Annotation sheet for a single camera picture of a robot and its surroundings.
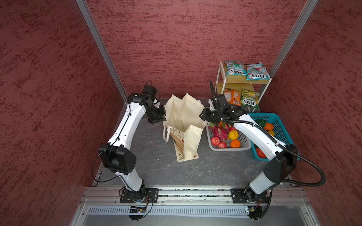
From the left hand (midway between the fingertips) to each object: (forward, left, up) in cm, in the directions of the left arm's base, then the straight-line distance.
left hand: (165, 122), depth 78 cm
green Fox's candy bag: (+25, -57, -5) cm, 62 cm away
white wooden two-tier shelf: (+24, -35, +10) cm, 44 cm away
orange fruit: (-4, -44, -18) cm, 48 cm away
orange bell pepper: (+10, -71, -18) cm, 73 cm away
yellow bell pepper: (+5, -72, -18) cm, 74 cm away
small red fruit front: (-5, -35, -18) cm, 40 cm away
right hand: (+3, -20, -1) cm, 21 cm away
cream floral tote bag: (-6, -10, +6) cm, 14 cm away
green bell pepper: (+12, -65, -15) cm, 68 cm away
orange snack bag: (+26, -45, -4) cm, 52 cm away
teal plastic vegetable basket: (+3, -76, -17) cm, 78 cm away
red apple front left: (-3, -30, -15) cm, 34 cm away
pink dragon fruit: (+2, -34, -14) cm, 36 cm away
